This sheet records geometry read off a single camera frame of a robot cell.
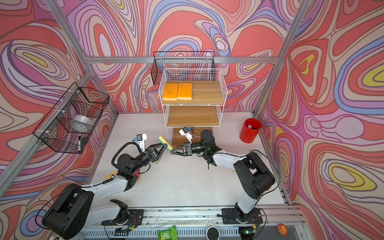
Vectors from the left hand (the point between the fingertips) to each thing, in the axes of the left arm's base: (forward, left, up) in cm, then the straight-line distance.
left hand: (167, 148), depth 71 cm
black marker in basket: (+2, +43, +1) cm, 43 cm away
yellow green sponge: (+2, +3, +5) cm, 6 cm away
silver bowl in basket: (+13, +43, +7) cm, 45 cm away
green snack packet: (-32, -2, -24) cm, 40 cm away
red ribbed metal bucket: (+20, -49, -11) cm, 54 cm away
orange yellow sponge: (-4, +37, -24) cm, 44 cm away
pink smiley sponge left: (-10, +14, -6) cm, 18 cm away
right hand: (-1, -3, -5) cm, 6 cm away
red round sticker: (-30, -55, -24) cm, 67 cm away
